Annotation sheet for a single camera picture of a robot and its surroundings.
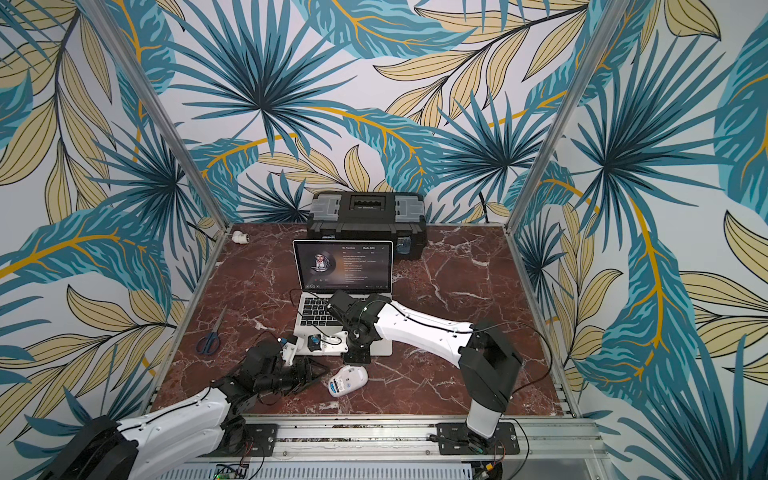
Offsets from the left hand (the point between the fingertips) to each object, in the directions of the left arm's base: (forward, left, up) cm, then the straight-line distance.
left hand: (325, 379), depth 81 cm
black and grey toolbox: (+47, -11, +15) cm, 51 cm away
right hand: (+5, -6, +6) cm, 10 cm away
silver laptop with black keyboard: (+31, +3, +9) cm, 32 cm away
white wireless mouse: (0, -6, 0) cm, 6 cm away
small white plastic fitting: (+50, +39, -1) cm, 63 cm away
